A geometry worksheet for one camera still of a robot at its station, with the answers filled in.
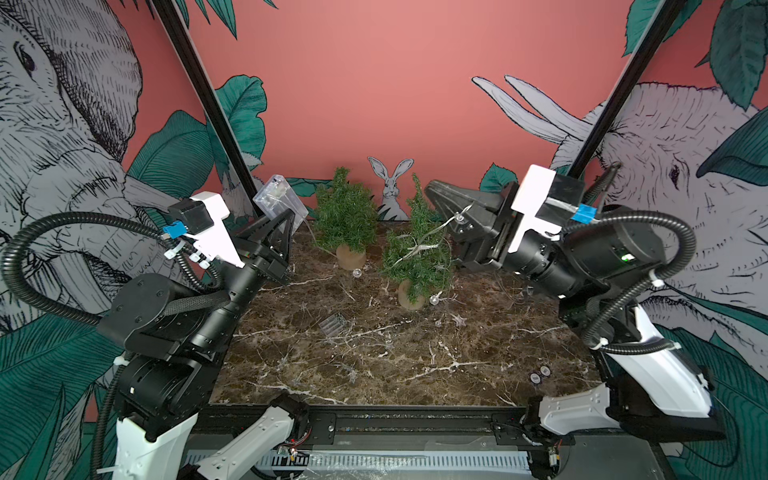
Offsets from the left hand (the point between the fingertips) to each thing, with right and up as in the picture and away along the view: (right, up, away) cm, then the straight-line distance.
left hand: (287, 209), depth 42 cm
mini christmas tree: (+1, +3, +46) cm, 46 cm away
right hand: (+20, +2, -11) cm, 23 cm away
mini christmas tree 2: (+23, -12, +34) cm, 43 cm away
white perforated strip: (+13, -56, +28) cm, 65 cm away
